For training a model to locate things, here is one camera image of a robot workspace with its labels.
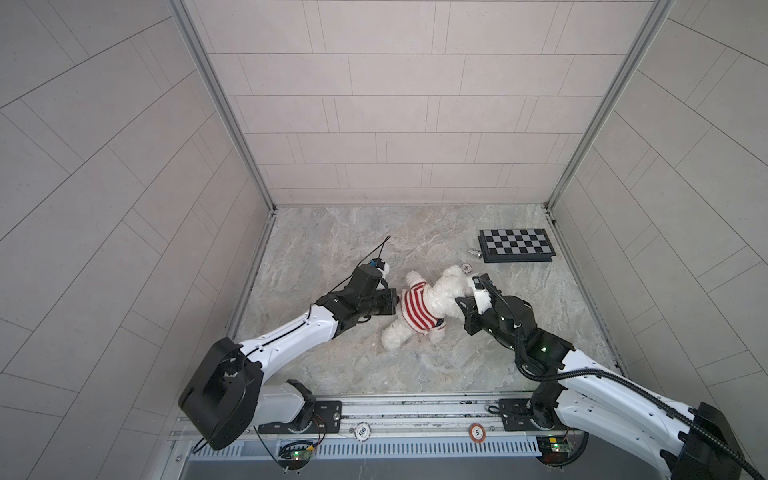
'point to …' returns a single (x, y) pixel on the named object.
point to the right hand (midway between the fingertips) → (454, 302)
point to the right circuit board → (554, 449)
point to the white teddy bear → (441, 295)
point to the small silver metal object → (477, 253)
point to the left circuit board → (295, 456)
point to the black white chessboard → (516, 245)
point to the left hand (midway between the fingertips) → (407, 298)
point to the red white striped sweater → (418, 312)
